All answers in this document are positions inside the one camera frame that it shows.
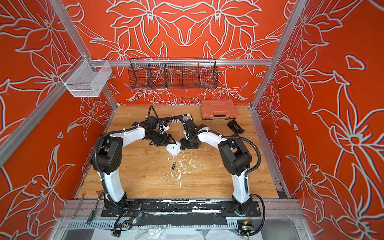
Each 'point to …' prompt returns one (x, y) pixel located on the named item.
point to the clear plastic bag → (153, 233)
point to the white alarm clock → (175, 149)
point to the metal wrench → (76, 213)
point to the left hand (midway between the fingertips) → (172, 142)
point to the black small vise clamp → (235, 127)
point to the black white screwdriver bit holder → (177, 119)
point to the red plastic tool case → (218, 109)
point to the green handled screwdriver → (94, 212)
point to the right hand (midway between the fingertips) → (183, 145)
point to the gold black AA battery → (173, 166)
